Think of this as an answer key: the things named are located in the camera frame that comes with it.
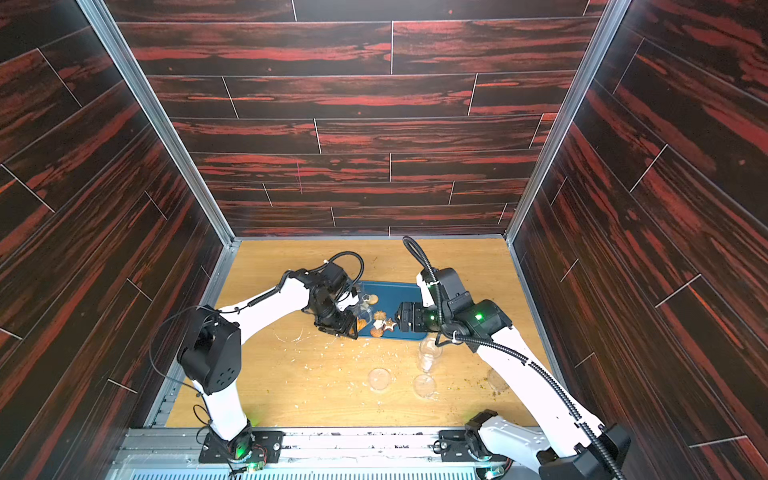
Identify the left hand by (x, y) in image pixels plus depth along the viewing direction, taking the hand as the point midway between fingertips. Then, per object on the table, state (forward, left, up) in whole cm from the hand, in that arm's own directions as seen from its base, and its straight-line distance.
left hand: (352, 335), depth 86 cm
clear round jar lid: (-10, -42, -7) cm, 43 cm away
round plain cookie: (+17, -5, -6) cm, 19 cm away
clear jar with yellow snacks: (+7, -3, +2) cm, 8 cm away
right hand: (0, -18, +14) cm, 22 cm away
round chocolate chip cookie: (+4, -7, -6) cm, 10 cm away
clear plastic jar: (-2, -23, -5) cm, 23 cm away
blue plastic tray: (+20, -11, -8) cm, 24 cm away
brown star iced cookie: (+7, -11, -6) cm, 14 cm away
